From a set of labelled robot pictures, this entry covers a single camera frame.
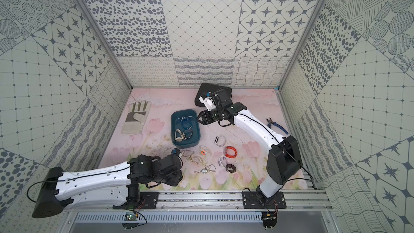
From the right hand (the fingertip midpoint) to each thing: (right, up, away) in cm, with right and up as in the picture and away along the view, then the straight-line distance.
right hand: (202, 119), depth 81 cm
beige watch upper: (-9, -20, +7) cm, 23 cm away
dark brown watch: (+15, -24, -1) cm, 28 cm away
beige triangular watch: (-14, -13, +12) cm, 22 cm away
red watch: (+13, -18, +7) cm, 23 cm away
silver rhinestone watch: (+4, -26, +3) cm, 27 cm away
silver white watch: (+10, -14, +14) cm, 22 cm away
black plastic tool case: (+2, +20, +36) cm, 41 cm away
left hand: (-8, -27, -9) cm, 30 cm away
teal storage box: (-18, -5, +20) cm, 27 cm away
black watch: (-8, -12, +13) cm, 19 cm away
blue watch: (-12, -4, +22) cm, 25 cm away
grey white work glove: (-45, -1, +22) cm, 50 cm away
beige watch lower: (-4, -22, +5) cm, 23 cm away
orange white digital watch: (+1, -18, +8) cm, 20 cm away
